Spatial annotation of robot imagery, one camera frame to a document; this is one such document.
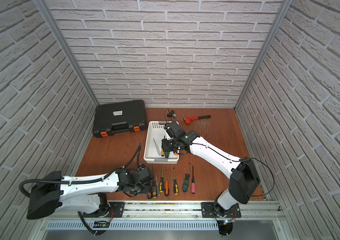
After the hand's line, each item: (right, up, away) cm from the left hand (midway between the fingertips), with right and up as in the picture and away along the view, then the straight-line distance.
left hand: (151, 189), depth 78 cm
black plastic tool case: (-22, +41, +28) cm, 54 cm away
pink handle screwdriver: (+23, 0, +2) cm, 23 cm away
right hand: (+6, +23, +1) cm, 24 cm away
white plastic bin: (-1, +29, +25) cm, 38 cm away
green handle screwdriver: (+18, +2, +2) cm, 18 cm away
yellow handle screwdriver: (+5, +17, +14) cm, 22 cm away
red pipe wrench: (+22, +38, +32) cm, 54 cm away
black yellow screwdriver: (+5, +2, +1) cm, 6 cm away
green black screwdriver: (+7, +16, +13) cm, 22 cm away
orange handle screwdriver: (+8, -1, 0) cm, 8 cm away
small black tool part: (+11, +42, +36) cm, 56 cm away
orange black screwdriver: (-1, -3, -2) cm, 4 cm away
